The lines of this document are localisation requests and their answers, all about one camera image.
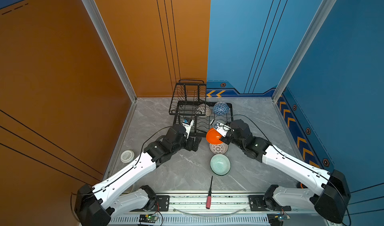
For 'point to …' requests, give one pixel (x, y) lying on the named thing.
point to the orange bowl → (213, 136)
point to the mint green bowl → (220, 164)
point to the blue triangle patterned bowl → (221, 108)
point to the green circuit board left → (151, 218)
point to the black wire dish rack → (188, 103)
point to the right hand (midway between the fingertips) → (219, 124)
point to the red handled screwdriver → (209, 197)
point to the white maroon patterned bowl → (218, 149)
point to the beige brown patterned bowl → (203, 110)
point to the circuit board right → (281, 217)
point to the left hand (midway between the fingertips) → (194, 134)
